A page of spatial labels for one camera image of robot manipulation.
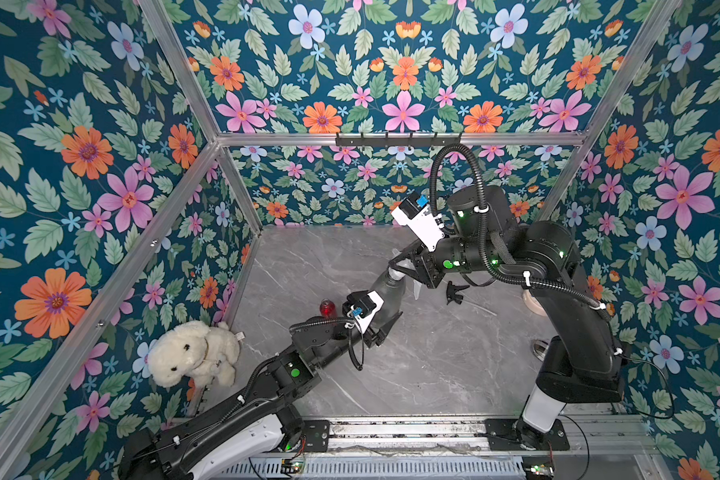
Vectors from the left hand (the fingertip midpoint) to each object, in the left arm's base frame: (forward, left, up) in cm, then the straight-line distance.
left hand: (391, 301), depth 65 cm
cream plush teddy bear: (-2, +49, -14) cm, 51 cm away
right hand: (+3, -2, +15) cm, 15 cm away
